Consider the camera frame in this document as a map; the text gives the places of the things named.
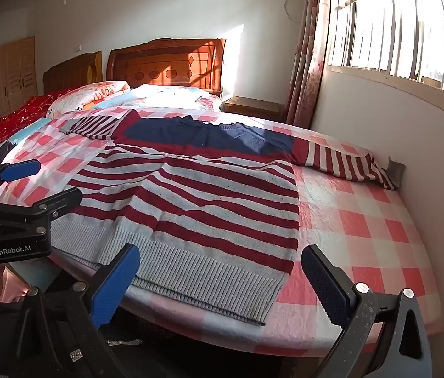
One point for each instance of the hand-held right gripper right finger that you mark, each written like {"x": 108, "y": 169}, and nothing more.
{"x": 326, "y": 283}

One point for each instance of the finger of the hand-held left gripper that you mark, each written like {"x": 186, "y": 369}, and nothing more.
{"x": 48, "y": 204}
{"x": 19, "y": 170}

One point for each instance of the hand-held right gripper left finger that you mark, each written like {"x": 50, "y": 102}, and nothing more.
{"x": 115, "y": 287}

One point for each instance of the red grey striped sweater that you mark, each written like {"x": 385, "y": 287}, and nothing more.
{"x": 206, "y": 204}

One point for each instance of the red floral blanket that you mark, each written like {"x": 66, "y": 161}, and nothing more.
{"x": 5, "y": 126}

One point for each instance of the bed with pink checkered sheet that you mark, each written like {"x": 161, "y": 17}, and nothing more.
{"x": 363, "y": 224}

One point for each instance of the dark zippered jacket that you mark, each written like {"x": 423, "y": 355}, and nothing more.
{"x": 159, "y": 358}

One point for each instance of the wooden wardrobe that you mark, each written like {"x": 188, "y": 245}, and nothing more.
{"x": 5, "y": 75}

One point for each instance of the pink floral quilt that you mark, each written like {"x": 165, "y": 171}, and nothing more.
{"x": 88, "y": 94}

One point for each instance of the dark wooden headboard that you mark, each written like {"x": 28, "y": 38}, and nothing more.
{"x": 72, "y": 73}

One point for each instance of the pillows with floral covers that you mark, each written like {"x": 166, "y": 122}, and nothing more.
{"x": 166, "y": 94}

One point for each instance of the orange wooden headboard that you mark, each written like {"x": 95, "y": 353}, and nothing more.
{"x": 166, "y": 63}

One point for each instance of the wooden nightstand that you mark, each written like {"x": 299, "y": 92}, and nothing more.
{"x": 253, "y": 106}

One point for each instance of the pink floral curtain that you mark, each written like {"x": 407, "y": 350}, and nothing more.
{"x": 308, "y": 67}

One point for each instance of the window with metal bars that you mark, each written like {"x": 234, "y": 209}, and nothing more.
{"x": 399, "y": 27}

